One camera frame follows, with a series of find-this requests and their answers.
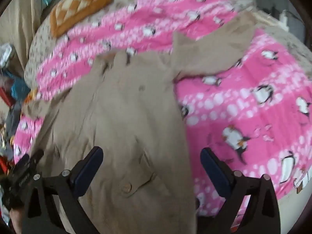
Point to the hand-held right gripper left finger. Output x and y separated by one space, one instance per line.
87 171

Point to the silver foil bag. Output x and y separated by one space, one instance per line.
6 53

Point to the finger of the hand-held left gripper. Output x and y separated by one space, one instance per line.
37 156

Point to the person's left forearm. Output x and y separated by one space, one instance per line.
15 220

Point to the orange checkered pillow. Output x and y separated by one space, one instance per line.
78 2

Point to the blue cloth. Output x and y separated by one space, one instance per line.
20 89

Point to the floral bed sheet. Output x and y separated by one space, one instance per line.
41 43

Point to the beige curtain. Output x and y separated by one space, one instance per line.
19 22

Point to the pink penguin print blanket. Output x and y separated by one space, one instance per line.
243 95

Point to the beige jacket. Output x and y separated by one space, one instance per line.
126 117

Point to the orange cloth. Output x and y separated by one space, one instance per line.
30 95

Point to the white wall charger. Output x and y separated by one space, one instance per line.
284 17

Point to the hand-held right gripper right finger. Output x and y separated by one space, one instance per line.
215 173

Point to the red object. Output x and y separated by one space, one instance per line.
4 97

